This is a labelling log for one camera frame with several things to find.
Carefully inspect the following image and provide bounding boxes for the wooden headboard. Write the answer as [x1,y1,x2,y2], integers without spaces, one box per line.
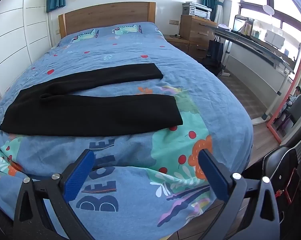
[58,2,156,39]

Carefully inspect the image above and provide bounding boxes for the white storage box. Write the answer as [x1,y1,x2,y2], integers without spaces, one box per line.
[264,30,285,49]

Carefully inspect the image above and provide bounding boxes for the white printer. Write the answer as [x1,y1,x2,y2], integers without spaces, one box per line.
[182,2,212,20]

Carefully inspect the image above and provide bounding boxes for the white wardrobe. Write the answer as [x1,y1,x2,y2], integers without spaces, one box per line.
[0,0,53,98]

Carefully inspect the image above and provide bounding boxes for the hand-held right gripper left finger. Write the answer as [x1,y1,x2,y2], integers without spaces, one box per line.
[13,149,96,240]

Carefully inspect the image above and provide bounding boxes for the tilted desk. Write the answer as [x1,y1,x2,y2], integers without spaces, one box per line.
[213,25,296,124]

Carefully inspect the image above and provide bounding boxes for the wooden nightstand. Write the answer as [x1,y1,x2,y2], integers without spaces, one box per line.
[163,34,191,53]

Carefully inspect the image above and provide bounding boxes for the blue printed bed cover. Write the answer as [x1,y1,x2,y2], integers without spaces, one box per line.
[0,21,254,240]

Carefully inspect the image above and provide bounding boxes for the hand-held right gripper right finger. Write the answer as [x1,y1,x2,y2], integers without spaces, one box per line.
[198,149,281,240]

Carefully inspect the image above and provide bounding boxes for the wooden chest of drawers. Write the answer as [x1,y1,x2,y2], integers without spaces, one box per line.
[179,14,219,58]

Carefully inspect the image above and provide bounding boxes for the red framed mirror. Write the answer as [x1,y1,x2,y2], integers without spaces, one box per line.
[267,27,301,144]

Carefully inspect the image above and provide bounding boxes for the black pants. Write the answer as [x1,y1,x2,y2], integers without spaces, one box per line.
[0,63,183,137]

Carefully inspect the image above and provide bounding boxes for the black office chair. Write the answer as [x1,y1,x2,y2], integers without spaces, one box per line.
[262,140,301,240]

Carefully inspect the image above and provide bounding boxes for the round white lamp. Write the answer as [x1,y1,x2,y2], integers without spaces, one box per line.
[263,5,274,25]

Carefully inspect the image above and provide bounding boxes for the laptop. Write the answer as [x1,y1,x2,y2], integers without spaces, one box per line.
[232,15,248,34]

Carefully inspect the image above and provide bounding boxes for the black backpack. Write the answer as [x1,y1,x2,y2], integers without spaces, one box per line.
[199,57,224,76]

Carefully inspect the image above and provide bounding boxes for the black tote bag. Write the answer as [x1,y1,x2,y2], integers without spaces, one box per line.
[205,36,224,67]

